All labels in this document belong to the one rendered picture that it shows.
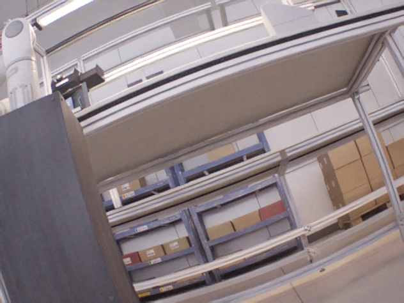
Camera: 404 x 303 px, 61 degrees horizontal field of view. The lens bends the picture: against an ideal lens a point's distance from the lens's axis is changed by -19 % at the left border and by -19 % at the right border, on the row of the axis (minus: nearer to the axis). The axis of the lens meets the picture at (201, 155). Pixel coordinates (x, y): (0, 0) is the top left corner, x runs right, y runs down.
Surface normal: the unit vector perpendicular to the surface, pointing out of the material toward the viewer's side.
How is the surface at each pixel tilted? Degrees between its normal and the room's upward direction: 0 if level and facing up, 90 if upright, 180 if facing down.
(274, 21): 90
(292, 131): 90
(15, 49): 90
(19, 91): 90
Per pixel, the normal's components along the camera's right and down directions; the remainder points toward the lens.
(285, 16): -0.19, -0.16
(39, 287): 0.05, -0.25
